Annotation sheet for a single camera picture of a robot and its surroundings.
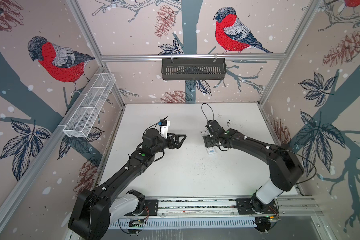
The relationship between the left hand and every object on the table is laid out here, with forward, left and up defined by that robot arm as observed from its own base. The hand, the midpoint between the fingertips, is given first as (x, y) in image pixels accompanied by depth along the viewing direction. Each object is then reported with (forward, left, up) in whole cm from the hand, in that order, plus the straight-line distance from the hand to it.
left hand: (180, 135), depth 76 cm
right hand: (+5, -18, -15) cm, 24 cm away
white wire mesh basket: (+3, +49, +8) cm, 50 cm away
